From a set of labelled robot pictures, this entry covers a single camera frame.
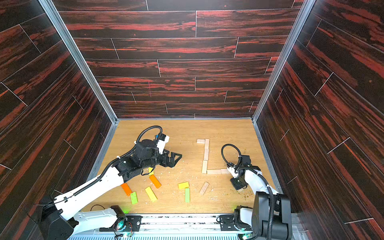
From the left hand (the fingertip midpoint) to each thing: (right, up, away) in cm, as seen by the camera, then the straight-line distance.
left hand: (176, 154), depth 74 cm
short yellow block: (+3, -20, +13) cm, 24 cm away
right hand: (+39, -19, +14) cm, 45 cm away
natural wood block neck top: (+19, +3, +31) cm, 36 cm away
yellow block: (-15, -23, +9) cm, 29 cm away
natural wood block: (+28, -13, +19) cm, 36 cm away
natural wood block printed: (+15, -21, +10) cm, 28 cm away
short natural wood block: (+13, +5, +33) cm, 36 cm away
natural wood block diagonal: (+22, -13, +17) cm, 31 cm away
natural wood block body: (+16, -11, +20) cm, 27 cm away
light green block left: (-25, -26, +8) cm, 37 cm away
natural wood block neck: (+17, -3, +25) cm, 31 cm away
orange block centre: (-14, -19, +15) cm, 28 cm away
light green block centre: (+5, -24, +9) cm, 26 cm away
